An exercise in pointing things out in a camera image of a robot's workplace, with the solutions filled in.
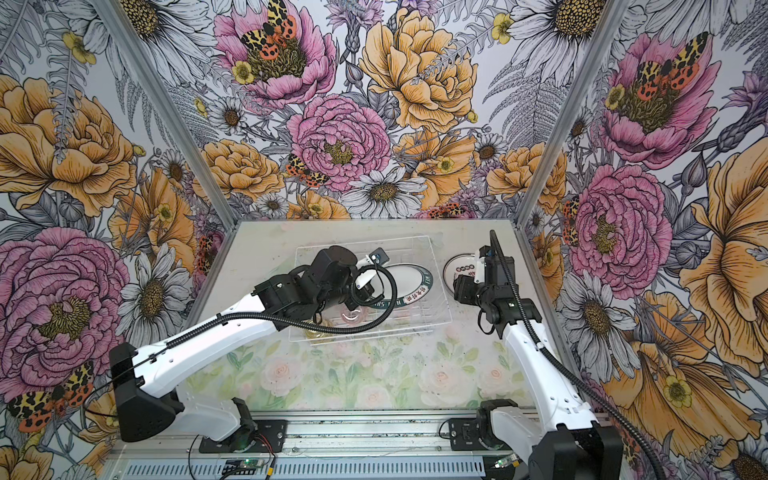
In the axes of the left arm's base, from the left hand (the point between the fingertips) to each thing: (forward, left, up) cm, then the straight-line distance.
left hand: (364, 281), depth 73 cm
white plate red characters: (+22, -32, -23) cm, 45 cm away
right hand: (+2, -26, -9) cm, 27 cm away
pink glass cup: (-2, +4, -15) cm, 15 cm away
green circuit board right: (-34, -35, -25) cm, 54 cm away
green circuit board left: (-34, +29, -27) cm, 52 cm away
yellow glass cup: (-7, +12, -16) cm, 21 cm away
